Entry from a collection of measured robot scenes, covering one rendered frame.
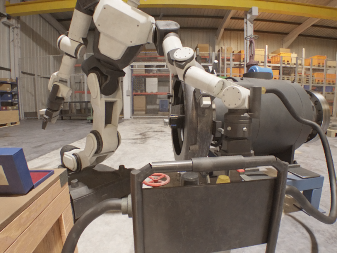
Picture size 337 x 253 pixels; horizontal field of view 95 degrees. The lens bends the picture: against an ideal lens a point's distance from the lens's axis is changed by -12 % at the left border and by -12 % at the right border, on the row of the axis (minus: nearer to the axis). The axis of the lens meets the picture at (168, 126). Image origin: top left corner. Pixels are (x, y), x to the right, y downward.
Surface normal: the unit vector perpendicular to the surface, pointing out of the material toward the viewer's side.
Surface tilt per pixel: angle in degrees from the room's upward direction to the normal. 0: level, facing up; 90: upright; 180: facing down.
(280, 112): 82
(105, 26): 112
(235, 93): 90
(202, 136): 100
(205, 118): 87
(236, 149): 90
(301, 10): 90
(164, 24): 47
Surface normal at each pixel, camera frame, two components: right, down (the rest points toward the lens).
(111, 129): 0.77, 0.32
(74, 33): -0.06, 0.49
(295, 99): 0.11, -0.31
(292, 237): 0.00, -0.99
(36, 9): 0.01, 0.12
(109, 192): 0.80, 0.07
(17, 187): 0.12, 0.33
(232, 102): -0.66, 0.09
